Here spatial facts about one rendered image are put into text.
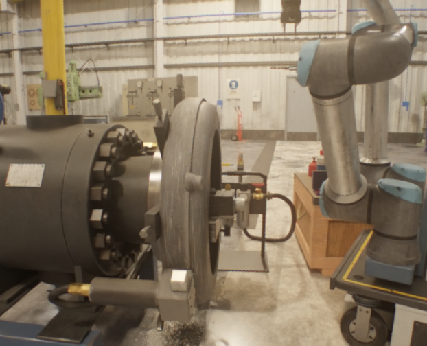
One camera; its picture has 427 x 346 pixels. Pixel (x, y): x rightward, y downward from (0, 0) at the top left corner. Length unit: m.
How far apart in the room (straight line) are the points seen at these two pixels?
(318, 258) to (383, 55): 1.42
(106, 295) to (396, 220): 0.95
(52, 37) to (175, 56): 8.16
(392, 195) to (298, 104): 10.66
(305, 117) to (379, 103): 10.10
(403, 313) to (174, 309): 0.80
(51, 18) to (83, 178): 3.93
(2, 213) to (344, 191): 1.13
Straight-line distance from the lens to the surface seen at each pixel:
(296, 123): 11.84
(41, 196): 1.17
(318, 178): 2.13
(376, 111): 1.79
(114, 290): 1.00
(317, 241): 2.04
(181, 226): 0.92
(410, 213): 1.29
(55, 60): 4.82
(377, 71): 0.88
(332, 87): 0.91
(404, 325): 1.39
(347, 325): 1.54
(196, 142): 0.98
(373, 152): 1.81
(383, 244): 1.32
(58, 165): 1.17
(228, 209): 1.08
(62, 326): 1.25
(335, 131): 1.02
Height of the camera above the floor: 0.93
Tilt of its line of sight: 10 degrees down
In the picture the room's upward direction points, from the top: straight up
